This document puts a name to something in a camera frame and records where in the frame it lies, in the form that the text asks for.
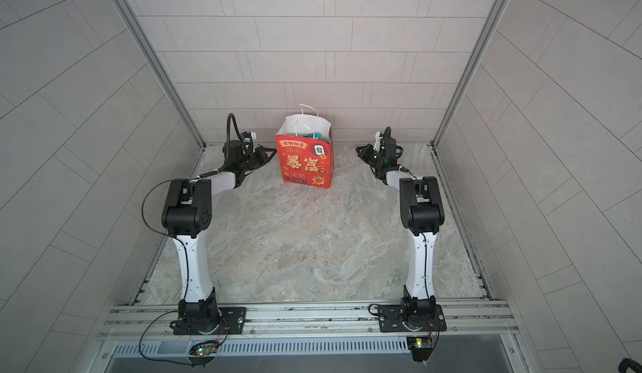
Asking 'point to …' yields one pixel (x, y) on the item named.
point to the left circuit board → (205, 350)
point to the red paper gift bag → (306, 149)
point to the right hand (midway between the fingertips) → (357, 145)
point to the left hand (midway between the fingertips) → (279, 148)
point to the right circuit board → (420, 347)
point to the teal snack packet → (317, 135)
